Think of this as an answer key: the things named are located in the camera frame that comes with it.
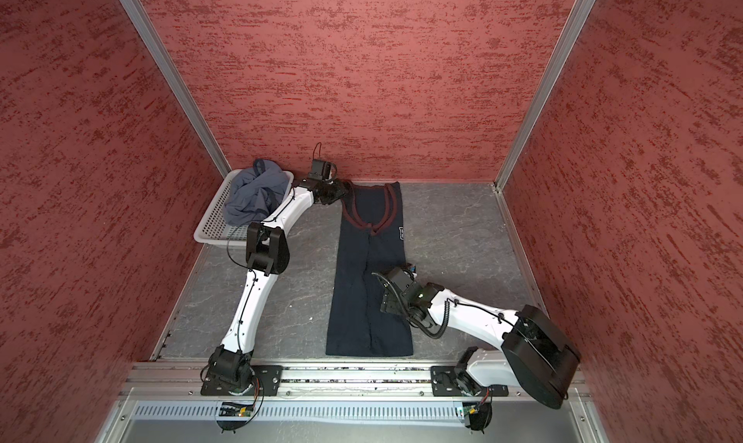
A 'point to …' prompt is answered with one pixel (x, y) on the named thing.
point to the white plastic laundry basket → (290, 177)
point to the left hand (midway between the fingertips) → (345, 194)
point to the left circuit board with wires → (233, 416)
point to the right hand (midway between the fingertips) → (393, 310)
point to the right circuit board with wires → (480, 413)
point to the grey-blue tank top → (254, 192)
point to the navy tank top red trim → (370, 241)
